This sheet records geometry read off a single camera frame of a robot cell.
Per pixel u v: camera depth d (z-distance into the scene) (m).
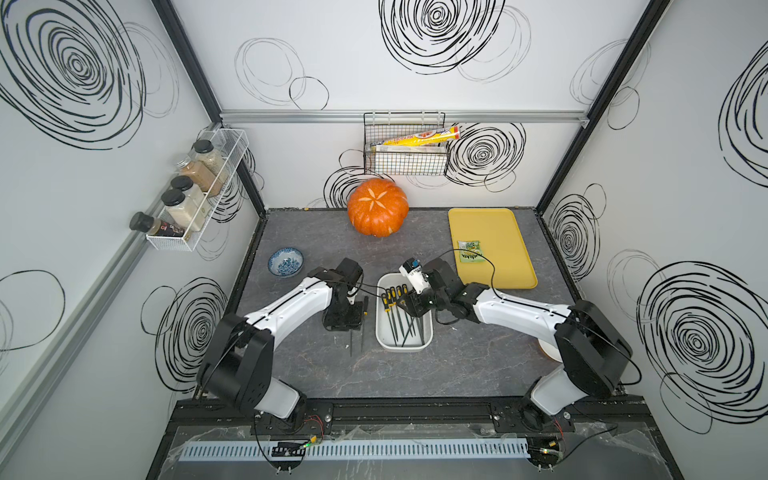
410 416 0.75
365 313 0.91
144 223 0.59
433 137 0.87
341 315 0.72
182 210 0.64
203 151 0.74
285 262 1.02
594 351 0.44
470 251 1.08
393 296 0.94
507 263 1.03
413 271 0.77
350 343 0.87
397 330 0.89
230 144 0.94
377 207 1.04
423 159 0.87
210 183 0.75
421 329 0.89
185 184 0.66
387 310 0.91
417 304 0.75
